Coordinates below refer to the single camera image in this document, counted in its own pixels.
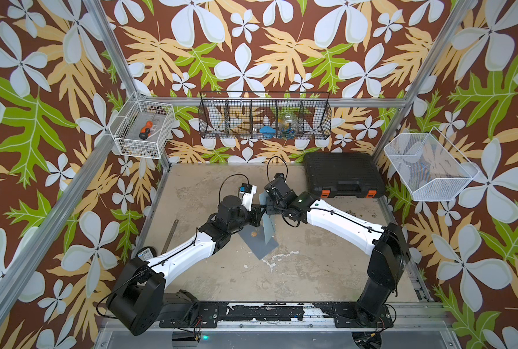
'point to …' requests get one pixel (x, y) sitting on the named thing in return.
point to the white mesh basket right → (430, 168)
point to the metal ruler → (169, 236)
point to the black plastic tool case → (343, 174)
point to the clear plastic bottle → (290, 127)
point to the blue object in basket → (268, 131)
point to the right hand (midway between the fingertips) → (269, 201)
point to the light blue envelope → (267, 220)
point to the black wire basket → (265, 115)
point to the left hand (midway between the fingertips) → (268, 204)
